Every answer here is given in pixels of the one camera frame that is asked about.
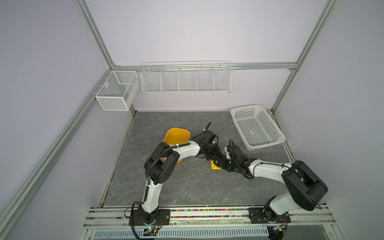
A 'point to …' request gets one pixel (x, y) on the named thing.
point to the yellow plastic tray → (175, 136)
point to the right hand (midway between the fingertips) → (216, 164)
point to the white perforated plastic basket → (257, 128)
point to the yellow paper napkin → (213, 166)
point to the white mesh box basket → (118, 92)
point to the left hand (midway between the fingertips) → (224, 157)
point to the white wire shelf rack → (186, 77)
